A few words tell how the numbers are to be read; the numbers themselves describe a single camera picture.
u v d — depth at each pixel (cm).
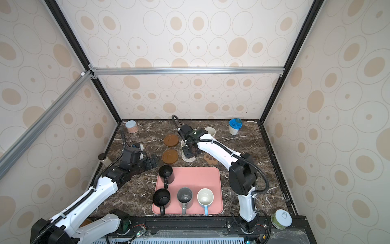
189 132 67
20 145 54
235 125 105
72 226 41
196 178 90
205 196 80
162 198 81
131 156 60
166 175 89
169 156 100
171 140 107
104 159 88
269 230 71
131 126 110
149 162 71
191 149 72
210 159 97
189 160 97
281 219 72
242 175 49
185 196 81
